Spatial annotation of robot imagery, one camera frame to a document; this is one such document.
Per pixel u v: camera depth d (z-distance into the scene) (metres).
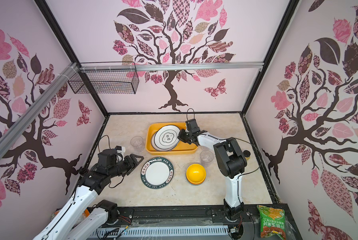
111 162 0.60
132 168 0.67
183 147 0.97
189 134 0.79
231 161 0.53
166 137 1.00
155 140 1.00
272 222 0.68
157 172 0.88
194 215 0.75
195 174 0.85
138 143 1.00
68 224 0.43
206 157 0.94
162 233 0.70
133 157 0.70
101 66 0.90
